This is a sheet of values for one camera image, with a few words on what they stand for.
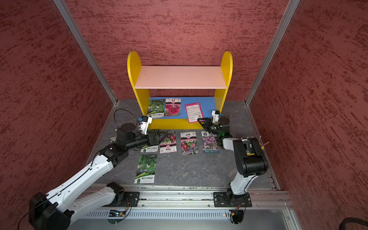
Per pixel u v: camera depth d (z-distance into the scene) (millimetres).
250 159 494
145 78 774
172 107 974
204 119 893
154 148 924
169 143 947
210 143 952
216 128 806
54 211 375
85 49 875
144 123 668
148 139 639
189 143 952
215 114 858
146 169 848
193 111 948
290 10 722
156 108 972
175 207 730
